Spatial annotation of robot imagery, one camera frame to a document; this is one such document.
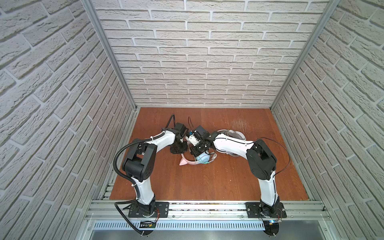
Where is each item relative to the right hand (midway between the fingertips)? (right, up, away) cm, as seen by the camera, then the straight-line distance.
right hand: (192, 151), depth 89 cm
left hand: (-5, 0, +4) cm, 7 cm away
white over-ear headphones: (+18, +10, -30) cm, 36 cm away
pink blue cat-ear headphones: (+6, -4, -4) cm, 8 cm away
